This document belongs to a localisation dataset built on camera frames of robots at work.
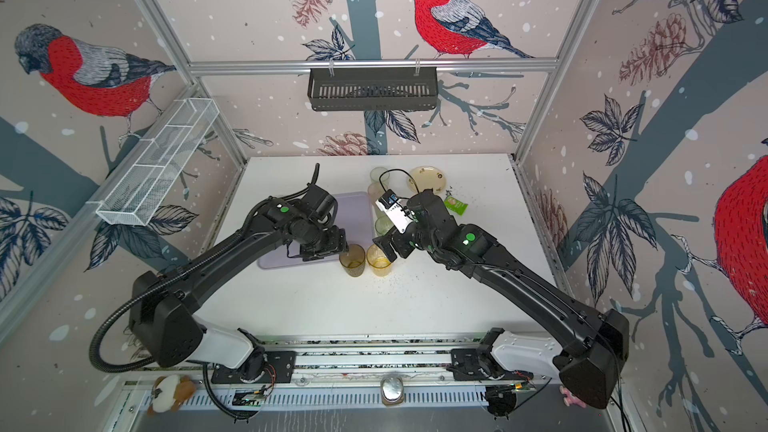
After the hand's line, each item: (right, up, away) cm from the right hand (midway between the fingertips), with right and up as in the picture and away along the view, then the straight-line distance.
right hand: (385, 229), depth 73 cm
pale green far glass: (-5, +15, +35) cm, 38 cm away
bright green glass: (0, +2, -10) cm, 10 cm away
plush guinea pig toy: (-51, -38, -4) cm, 63 cm away
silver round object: (+2, -34, -9) cm, 35 cm away
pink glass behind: (-4, +8, +34) cm, 35 cm away
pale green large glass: (-3, +1, +27) cm, 28 cm away
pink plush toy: (+44, -39, -4) cm, 59 cm away
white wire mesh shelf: (-61, +17, +5) cm, 64 cm away
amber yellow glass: (-2, -13, +18) cm, 23 cm away
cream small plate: (+15, +14, +41) cm, 46 cm away
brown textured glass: (-10, -12, +17) cm, 24 cm away
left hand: (-12, -7, +5) cm, 15 cm away
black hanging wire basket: (-6, +46, +34) cm, 57 cm away
